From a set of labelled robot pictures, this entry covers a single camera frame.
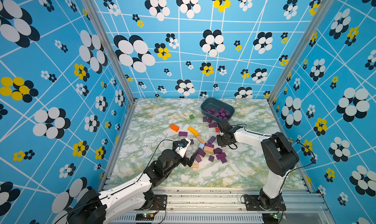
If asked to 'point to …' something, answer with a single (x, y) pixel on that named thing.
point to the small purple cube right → (223, 160)
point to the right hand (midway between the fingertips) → (223, 140)
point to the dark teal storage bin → (216, 110)
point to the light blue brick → (201, 145)
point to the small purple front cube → (211, 158)
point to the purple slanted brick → (201, 152)
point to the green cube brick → (192, 116)
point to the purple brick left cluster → (183, 133)
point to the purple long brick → (211, 140)
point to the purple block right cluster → (217, 150)
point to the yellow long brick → (193, 131)
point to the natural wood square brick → (208, 149)
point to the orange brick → (175, 127)
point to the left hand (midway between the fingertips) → (193, 145)
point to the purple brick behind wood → (209, 145)
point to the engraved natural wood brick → (200, 139)
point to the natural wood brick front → (195, 166)
